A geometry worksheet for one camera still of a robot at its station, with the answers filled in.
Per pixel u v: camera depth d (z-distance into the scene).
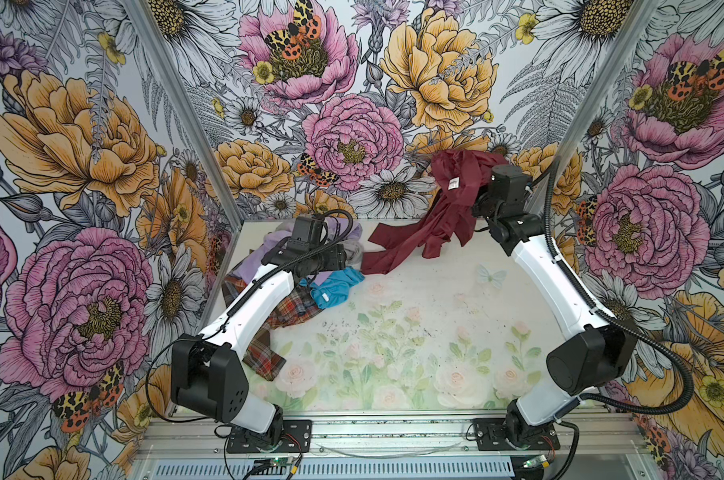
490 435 0.74
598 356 0.44
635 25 0.73
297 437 0.73
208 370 0.42
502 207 0.58
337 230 0.70
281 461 0.71
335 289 0.94
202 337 0.44
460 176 0.69
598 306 0.45
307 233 0.63
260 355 0.83
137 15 0.71
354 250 1.05
